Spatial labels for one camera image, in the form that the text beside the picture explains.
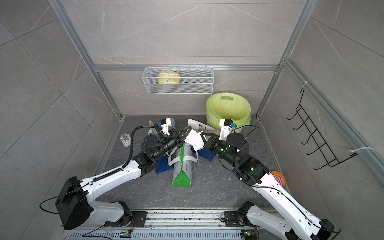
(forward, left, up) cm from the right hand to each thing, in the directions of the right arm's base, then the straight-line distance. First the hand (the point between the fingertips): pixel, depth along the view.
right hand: (201, 134), depth 63 cm
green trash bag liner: (+35, -19, -15) cm, 43 cm away
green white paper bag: (-6, +9, -12) cm, 16 cm away
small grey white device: (+23, +52, -34) cm, 66 cm away
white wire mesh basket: (+51, +4, -6) cm, 52 cm away
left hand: (+3, +4, +2) cm, 5 cm away
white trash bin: (+34, -23, -16) cm, 44 cm away
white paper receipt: (-1, +3, -2) cm, 4 cm away
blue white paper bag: (+3, -3, -23) cm, 23 cm away
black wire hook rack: (-5, -54, -6) cm, 54 cm away
